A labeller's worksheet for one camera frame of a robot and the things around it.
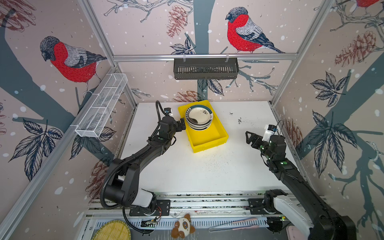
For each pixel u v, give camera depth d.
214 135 1.00
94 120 0.71
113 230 0.67
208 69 1.07
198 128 1.01
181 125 0.81
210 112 1.04
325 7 0.73
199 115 1.04
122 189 0.43
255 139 0.72
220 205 0.76
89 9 0.72
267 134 0.72
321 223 0.39
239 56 1.68
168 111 0.76
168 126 0.67
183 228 0.66
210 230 0.66
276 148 0.59
